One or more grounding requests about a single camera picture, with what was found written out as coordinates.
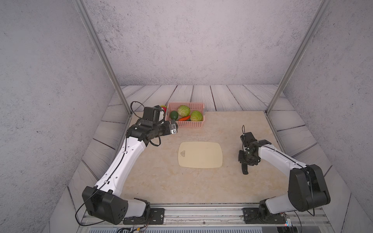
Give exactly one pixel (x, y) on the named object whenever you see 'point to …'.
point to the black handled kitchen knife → (245, 169)
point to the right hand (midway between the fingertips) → (244, 160)
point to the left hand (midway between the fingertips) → (173, 126)
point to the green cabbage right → (196, 116)
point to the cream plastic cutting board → (200, 155)
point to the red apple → (164, 109)
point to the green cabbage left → (183, 111)
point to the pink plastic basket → (193, 106)
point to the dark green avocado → (174, 115)
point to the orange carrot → (185, 118)
